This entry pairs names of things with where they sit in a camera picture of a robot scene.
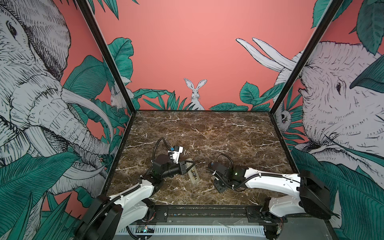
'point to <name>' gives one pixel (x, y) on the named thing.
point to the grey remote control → (193, 173)
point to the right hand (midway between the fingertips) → (214, 183)
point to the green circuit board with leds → (145, 229)
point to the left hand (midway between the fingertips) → (194, 163)
